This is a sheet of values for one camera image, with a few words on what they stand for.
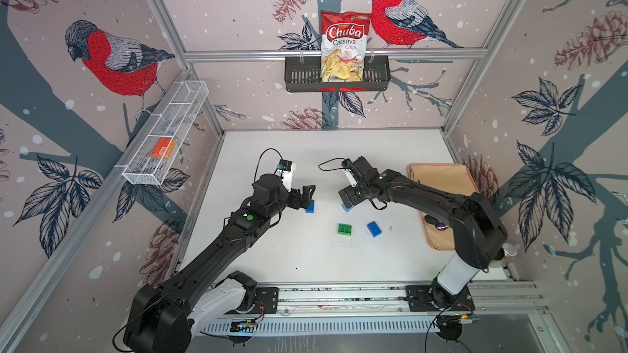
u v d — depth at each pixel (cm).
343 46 85
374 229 86
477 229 46
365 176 69
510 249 81
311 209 93
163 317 38
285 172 69
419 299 73
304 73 95
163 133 78
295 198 70
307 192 71
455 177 104
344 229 88
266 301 73
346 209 93
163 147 71
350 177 74
